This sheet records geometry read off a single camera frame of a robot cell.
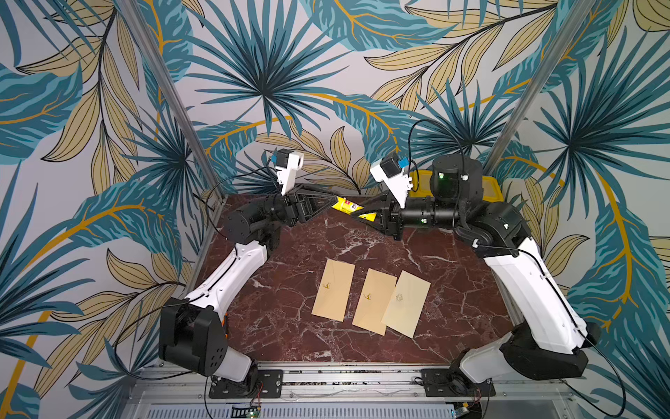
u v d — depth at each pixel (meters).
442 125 0.97
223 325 0.83
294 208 0.51
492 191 1.01
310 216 0.52
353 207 0.51
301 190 0.52
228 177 1.14
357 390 0.73
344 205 0.51
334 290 0.93
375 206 0.52
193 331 0.41
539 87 0.83
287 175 0.50
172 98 0.85
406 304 0.90
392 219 0.44
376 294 0.90
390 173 0.43
